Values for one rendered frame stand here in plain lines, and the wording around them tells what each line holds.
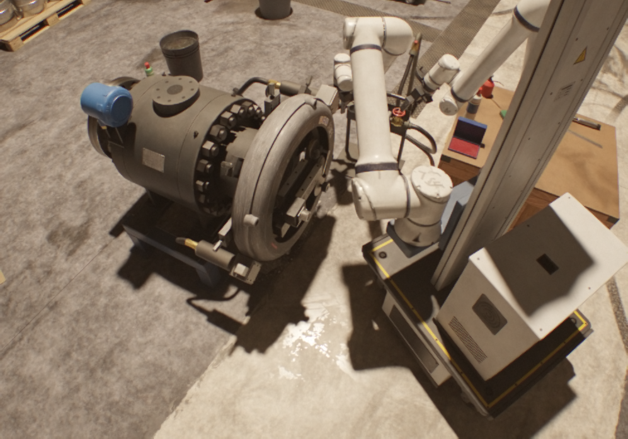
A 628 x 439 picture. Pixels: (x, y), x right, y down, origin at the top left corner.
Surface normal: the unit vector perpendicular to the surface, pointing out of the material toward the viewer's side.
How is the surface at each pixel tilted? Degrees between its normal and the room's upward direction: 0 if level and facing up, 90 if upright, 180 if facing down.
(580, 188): 0
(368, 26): 36
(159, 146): 48
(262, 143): 24
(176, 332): 0
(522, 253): 0
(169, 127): 31
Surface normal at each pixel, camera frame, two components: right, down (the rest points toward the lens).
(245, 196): -0.34, 0.19
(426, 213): 0.08, 0.79
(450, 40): 0.00, -0.62
